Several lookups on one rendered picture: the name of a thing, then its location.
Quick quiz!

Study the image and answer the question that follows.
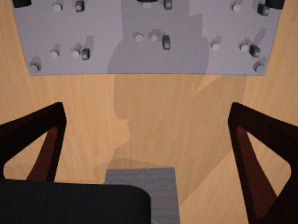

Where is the grey toggle clamp with red handle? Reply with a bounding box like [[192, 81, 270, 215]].
[[265, 0, 285, 10], [12, 0, 32, 8]]

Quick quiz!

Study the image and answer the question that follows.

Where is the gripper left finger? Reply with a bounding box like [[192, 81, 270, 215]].
[[0, 102, 67, 182]]

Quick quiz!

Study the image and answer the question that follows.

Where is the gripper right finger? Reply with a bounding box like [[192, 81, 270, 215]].
[[228, 102, 298, 224]]

